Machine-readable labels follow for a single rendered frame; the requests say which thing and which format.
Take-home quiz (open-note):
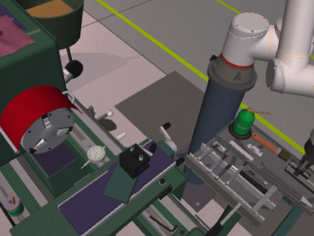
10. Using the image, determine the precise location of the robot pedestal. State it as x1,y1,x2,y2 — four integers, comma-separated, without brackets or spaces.
183,77,248,186

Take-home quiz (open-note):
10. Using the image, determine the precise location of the white pointed centre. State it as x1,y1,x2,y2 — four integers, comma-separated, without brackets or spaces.
298,196,314,209

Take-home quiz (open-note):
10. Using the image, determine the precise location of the white lever with black handle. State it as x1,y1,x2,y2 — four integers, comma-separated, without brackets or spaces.
206,202,242,236

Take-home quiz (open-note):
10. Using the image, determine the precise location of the white pitch gauge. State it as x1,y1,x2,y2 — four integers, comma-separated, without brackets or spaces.
246,143,264,158

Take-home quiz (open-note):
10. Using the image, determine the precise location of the black hex key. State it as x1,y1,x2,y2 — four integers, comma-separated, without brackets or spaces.
149,215,179,233

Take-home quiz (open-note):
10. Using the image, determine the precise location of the pink cloth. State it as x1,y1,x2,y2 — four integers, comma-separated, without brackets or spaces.
0,15,36,58

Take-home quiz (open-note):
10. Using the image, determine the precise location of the teal compound slide plate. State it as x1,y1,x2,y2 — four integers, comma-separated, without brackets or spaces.
102,160,143,205

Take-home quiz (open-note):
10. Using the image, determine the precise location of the purple mat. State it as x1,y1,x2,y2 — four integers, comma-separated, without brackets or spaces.
0,2,28,33

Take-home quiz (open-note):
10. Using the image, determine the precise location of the green lathe body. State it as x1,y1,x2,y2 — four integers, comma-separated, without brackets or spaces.
0,0,209,236

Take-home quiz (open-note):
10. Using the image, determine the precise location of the orange handled brush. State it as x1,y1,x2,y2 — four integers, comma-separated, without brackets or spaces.
251,133,291,162

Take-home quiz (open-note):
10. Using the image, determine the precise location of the grey lever with white ball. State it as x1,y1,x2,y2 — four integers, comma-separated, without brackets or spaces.
96,109,115,122

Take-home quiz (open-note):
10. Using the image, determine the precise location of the purple and green tin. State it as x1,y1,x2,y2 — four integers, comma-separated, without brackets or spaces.
2,195,25,217

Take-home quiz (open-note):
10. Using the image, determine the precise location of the grey lathe chuck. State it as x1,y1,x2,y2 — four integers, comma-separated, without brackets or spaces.
20,107,75,155

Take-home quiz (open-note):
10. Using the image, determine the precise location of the white dial indicator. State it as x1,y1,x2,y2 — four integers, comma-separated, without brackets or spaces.
80,145,107,170

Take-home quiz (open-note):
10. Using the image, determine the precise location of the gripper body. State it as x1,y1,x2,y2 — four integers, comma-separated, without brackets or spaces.
303,128,314,160

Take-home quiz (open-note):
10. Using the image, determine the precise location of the black tool post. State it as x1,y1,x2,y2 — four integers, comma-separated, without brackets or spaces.
119,143,152,180

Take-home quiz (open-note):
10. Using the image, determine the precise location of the grey crank with black knob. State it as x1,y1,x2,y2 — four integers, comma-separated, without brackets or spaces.
159,121,179,154

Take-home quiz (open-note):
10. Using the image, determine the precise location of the small grey frame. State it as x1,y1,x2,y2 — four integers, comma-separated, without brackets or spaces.
209,140,227,154

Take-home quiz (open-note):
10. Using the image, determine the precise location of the red chuck guard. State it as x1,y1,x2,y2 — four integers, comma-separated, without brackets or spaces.
0,85,83,152

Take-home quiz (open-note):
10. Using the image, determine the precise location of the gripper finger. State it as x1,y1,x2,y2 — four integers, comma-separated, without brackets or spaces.
303,158,314,176
294,157,305,177

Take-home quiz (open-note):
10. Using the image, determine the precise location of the white steel ruler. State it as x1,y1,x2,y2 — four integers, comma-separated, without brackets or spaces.
229,140,255,162

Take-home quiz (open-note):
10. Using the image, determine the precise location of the green oil can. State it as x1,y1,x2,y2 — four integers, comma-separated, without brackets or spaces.
232,107,273,137

